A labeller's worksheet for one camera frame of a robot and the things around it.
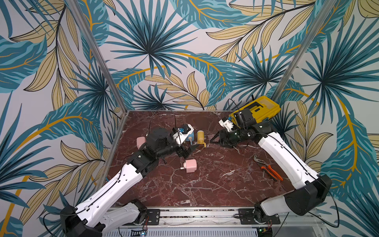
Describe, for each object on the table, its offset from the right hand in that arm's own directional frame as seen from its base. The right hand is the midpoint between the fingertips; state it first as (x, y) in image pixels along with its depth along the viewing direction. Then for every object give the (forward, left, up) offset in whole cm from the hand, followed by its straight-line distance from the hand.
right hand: (213, 142), depth 72 cm
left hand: (-2, +11, +5) cm, 12 cm away
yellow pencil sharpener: (+15, +4, -18) cm, 24 cm away
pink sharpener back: (-3, +11, -18) cm, 21 cm away
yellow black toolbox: (+32, -38, -9) cm, 50 cm away
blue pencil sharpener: (+17, +10, -18) cm, 27 cm away
